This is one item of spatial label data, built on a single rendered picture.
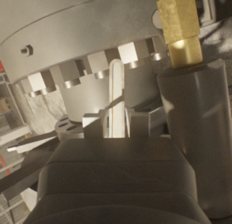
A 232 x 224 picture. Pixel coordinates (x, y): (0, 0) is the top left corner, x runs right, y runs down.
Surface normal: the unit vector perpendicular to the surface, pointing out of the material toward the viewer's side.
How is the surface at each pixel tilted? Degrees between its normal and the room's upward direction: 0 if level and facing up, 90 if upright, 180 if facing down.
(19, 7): 31
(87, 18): 55
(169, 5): 0
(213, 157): 45
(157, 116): 81
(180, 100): 9
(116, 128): 49
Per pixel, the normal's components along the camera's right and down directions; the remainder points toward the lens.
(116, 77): -0.01, 0.26
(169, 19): -0.74, 0.37
